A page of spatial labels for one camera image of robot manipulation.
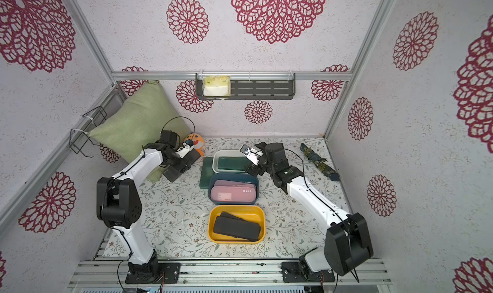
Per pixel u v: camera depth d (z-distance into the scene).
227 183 0.98
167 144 0.75
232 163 1.13
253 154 0.68
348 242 0.44
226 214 0.87
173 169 0.87
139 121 0.85
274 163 0.61
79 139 0.73
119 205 0.50
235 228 0.82
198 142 1.08
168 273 0.73
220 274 0.75
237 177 1.07
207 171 1.03
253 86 0.93
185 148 0.86
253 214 0.89
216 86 0.90
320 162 1.06
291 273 0.73
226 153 1.10
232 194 0.90
